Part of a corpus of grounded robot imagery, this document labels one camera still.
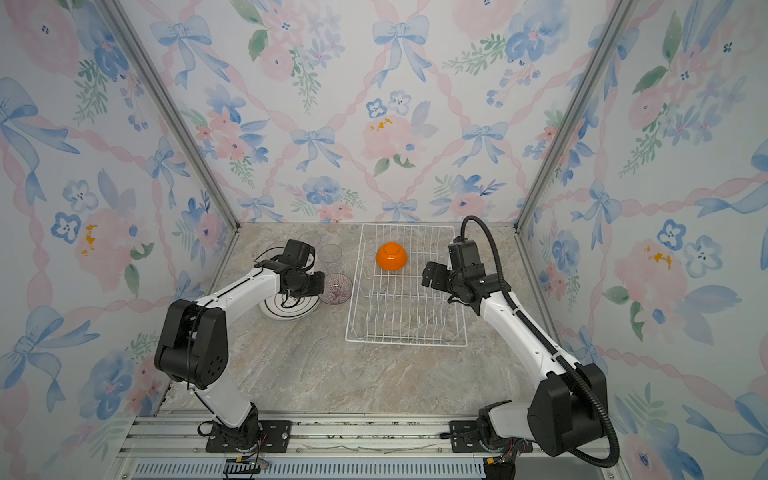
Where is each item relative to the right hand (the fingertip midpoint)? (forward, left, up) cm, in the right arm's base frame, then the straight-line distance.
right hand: (437, 273), depth 84 cm
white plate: (-12, +44, +1) cm, 46 cm away
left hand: (+2, +34, -9) cm, 36 cm away
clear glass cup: (+29, +45, -17) cm, 56 cm away
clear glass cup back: (+18, +35, -13) cm, 41 cm away
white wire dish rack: (-2, +14, -15) cm, 20 cm away
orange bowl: (+17, +13, -13) cm, 25 cm away
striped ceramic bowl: (+3, +31, -13) cm, 33 cm away
